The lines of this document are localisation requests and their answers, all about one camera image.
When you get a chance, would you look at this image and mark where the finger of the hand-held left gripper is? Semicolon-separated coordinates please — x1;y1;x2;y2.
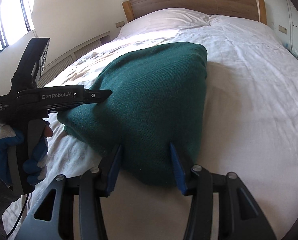
47;89;112;113

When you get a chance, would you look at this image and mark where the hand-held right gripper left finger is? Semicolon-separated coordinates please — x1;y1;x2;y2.
14;144;123;240

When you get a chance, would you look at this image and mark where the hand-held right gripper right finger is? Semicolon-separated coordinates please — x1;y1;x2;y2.
169;141;277;240

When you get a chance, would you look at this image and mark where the green knit sweater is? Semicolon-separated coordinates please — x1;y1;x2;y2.
57;42;208;187

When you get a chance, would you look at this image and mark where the person's left hand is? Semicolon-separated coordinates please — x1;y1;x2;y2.
0;120;52;187

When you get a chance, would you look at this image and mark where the slatted wooden cabinet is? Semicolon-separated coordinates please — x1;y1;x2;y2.
37;31;110;85

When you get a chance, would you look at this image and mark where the window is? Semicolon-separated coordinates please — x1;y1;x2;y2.
0;0;35;64

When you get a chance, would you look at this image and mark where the bed with beige sheet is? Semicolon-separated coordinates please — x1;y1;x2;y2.
4;7;298;240

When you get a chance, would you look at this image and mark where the white pillow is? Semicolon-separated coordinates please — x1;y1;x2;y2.
119;8;212;39
209;14;276;32

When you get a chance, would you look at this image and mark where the wooden headboard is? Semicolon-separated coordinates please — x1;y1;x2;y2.
122;0;268;25

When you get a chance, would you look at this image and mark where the black cable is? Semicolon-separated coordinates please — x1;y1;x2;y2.
7;192;29;232

